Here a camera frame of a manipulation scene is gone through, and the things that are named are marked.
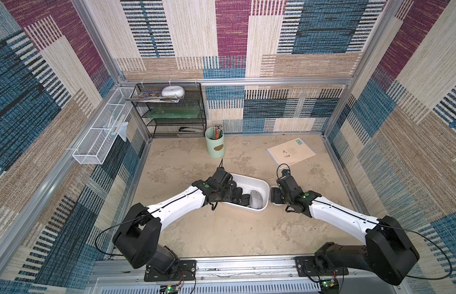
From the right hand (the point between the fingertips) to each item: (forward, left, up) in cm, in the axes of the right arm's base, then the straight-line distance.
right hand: (277, 190), depth 89 cm
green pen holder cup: (+25, +30, +3) cm, 40 cm away
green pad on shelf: (+37, +52, +19) cm, 66 cm away
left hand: (-2, +24, +1) cm, 24 cm away
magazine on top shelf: (+37, +59, +28) cm, 75 cm away
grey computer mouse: (-4, +11, -2) cm, 11 cm away
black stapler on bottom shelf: (+39, +46, +4) cm, 61 cm away
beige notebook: (+29, -14, -6) cm, 32 cm away
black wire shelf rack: (+46, +62, -1) cm, 77 cm away
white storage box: (+6, +13, -4) cm, 15 cm away
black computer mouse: (-3, +16, -3) cm, 17 cm away
